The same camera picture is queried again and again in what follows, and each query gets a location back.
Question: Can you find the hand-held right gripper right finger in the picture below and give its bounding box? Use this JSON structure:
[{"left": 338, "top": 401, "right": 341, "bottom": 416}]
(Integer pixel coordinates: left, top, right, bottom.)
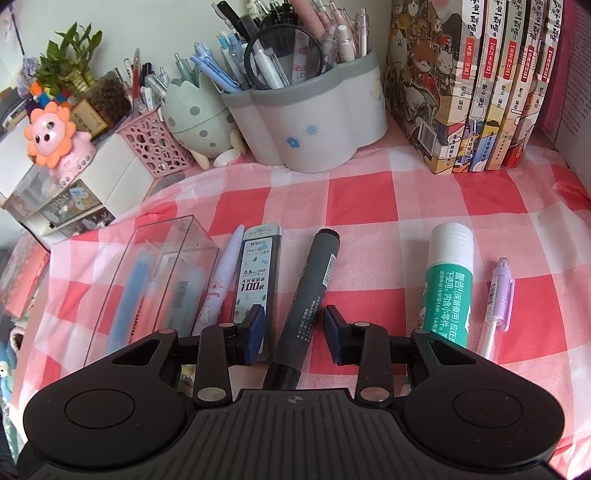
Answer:
[{"left": 322, "top": 305, "right": 483, "bottom": 407}]

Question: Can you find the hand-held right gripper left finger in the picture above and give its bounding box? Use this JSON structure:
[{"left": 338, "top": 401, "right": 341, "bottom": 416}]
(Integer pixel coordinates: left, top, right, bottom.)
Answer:
[{"left": 108, "top": 305, "right": 267, "bottom": 407}]

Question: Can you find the grey marker pen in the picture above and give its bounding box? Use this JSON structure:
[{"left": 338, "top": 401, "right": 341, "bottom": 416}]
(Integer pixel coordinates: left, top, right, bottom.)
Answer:
[{"left": 263, "top": 227, "right": 341, "bottom": 393}]

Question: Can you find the purple cartoon ball-top pen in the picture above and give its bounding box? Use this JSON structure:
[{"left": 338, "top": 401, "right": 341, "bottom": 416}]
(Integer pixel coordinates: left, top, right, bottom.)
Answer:
[{"left": 191, "top": 224, "right": 245, "bottom": 335}]

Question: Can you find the orange highlighter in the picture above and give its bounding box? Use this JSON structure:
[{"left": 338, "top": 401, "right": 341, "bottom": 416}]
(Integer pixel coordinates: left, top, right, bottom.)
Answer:
[{"left": 111, "top": 251, "right": 171, "bottom": 347}]

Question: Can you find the green white glue stick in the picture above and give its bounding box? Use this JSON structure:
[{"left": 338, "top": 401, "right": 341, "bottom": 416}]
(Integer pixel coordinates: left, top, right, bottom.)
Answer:
[{"left": 418, "top": 222, "right": 475, "bottom": 352}]

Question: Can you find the clear plastic pencil box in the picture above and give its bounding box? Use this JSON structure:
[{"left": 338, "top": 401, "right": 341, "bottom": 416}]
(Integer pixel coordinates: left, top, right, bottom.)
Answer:
[{"left": 85, "top": 215, "right": 220, "bottom": 367}]

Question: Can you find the purple mechanical pencil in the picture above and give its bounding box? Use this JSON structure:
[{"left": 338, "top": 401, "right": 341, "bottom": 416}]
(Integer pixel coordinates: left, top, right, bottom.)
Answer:
[{"left": 475, "top": 257, "right": 515, "bottom": 358}]

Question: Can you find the red white checkered tablecloth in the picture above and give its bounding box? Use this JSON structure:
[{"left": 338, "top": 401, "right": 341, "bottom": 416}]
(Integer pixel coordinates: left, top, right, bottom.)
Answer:
[{"left": 9, "top": 134, "right": 591, "bottom": 416}]

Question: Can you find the grey white flower-shaped pen holder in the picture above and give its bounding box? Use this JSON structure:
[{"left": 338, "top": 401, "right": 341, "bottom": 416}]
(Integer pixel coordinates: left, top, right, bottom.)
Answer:
[{"left": 221, "top": 50, "right": 389, "bottom": 174}]

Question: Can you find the white drawer organizer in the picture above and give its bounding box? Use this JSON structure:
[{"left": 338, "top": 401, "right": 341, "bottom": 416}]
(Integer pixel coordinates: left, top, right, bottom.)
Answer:
[{"left": 0, "top": 136, "right": 158, "bottom": 238}]

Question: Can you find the pink lattice pen holder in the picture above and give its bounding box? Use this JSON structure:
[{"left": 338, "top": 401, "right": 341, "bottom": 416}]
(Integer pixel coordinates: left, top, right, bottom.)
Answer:
[{"left": 115, "top": 108, "right": 195, "bottom": 180}]

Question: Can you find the green egg-shaped pen holder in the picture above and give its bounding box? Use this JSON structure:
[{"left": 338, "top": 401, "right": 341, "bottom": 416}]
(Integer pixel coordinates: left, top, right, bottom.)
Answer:
[{"left": 161, "top": 78, "right": 245, "bottom": 168}]

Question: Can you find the pink flat box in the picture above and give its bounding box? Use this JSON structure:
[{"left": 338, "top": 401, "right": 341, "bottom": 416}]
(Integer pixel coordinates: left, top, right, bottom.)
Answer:
[{"left": 0, "top": 249, "right": 51, "bottom": 319}]

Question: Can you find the clear plastic storage box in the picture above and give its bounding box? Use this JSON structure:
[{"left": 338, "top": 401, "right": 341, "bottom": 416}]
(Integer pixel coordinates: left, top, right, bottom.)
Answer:
[{"left": 0, "top": 157, "right": 63, "bottom": 213}]

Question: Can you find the bunch of slim gel pens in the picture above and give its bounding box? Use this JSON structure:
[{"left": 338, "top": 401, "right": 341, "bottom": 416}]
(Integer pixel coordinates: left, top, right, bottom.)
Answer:
[{"left": 113, "top": 48, "right": 171, "bottom": 121}]

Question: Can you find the bunch of grey-green pens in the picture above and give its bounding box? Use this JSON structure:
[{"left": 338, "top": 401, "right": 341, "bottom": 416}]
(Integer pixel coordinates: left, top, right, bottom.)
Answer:
[{"left": 173, "top": 52, "right": 204, "bottom": 88}]

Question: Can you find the black-rimmed magnifying glass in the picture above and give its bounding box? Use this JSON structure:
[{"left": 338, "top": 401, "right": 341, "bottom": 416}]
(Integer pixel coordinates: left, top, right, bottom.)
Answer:
[{"left": 244, "top": 25, "right": 326, "bottom": 90}]

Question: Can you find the cat cover comic book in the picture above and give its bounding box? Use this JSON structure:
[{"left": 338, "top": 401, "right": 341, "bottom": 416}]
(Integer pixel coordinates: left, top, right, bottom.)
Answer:
[{"left": 390, "top": 0, "right": 485, "bottom": 175}]

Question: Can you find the glass plant vase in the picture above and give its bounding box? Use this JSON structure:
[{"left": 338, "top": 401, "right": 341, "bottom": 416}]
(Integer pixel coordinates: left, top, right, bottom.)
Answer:
[{"left": 69, "top": 71, "right": 132, "bottom": 137}]

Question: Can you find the pink lion toy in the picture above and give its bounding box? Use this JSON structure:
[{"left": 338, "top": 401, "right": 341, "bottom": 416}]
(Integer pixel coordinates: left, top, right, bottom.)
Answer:
[{"left": 24, "top": 102, "right": 98, "bottom": 178}]

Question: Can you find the bunch of pastel pens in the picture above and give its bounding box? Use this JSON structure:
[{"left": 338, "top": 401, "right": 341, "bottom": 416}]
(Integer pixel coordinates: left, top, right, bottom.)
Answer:
[{"left": 191, "top": 0, "right": 370, "bottom": 90}]

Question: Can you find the colourful puzzle cube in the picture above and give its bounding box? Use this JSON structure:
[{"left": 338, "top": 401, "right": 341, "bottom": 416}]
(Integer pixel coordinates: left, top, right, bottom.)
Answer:
[{"left": 30, "top": 80, "right": 72, "bottom": 109}]

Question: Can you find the green bamboo plant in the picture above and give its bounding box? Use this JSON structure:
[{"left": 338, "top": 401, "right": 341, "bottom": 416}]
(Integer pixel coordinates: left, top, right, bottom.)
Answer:
[{"left": 32, "top": 23, "right": 102, "bottom": 93}]

